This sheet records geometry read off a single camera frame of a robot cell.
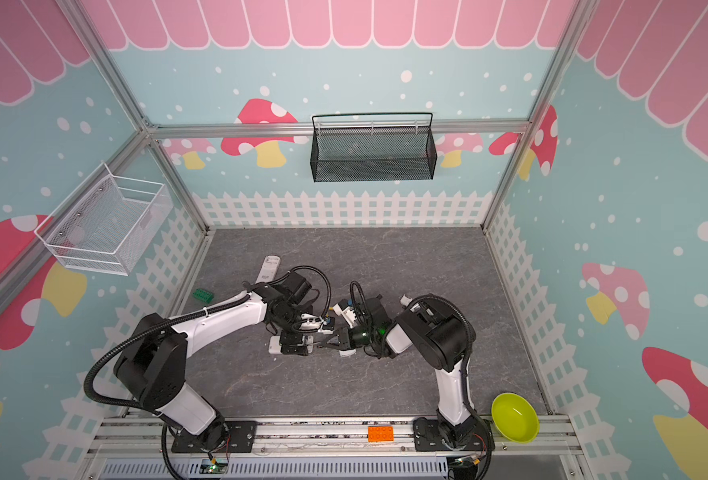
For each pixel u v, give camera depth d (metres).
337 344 0.84
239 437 0.74
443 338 0.52
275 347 0.87
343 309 0.87
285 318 0.73
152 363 0.45
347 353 0.86
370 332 0.79
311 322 0.76
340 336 0.84
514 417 0.77
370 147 0.94
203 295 1.00
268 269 1.07
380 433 0.74
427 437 0.74
